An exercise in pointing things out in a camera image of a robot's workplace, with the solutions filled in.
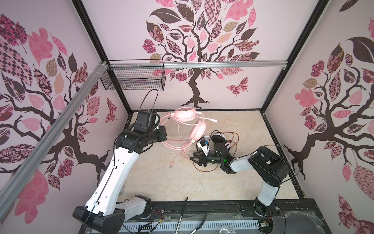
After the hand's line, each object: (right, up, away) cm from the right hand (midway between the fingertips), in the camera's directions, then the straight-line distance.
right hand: (192, 154), depth 85 cm
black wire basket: (-49, +57, +37) cm, 84 cm away
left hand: (-14, +13, -15) cm, 25 cm away
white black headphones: (+18, +9, +7) cm, 21 cm away
